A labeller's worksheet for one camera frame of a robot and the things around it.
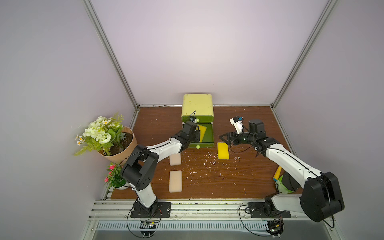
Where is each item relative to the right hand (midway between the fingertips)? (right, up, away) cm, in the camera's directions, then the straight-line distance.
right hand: (224, 132), depth 80 cm
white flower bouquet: (-58, +1, -14) cm, 59 cm away
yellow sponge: (-12, 0, +14) cm, 19 cm away
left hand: (-14, 0, +12) cm, 19 cm away
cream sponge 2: (-27, -29, +1) cm, 40 cm away
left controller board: (-40, -45, -9) cm, 60 cm away
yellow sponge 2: (+1, -13, +13) cm, 18 cm away
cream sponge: (-29, -18, +9) cm, 35 cm away
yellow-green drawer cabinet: (-14, +14, +10) cm, 22 cm away
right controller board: (+23, -46, -10) cm, 52 cm away
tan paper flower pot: (-60, -11, +3) cm, 61 cm away
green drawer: (-8, -7, +14) cm, 18 cm away
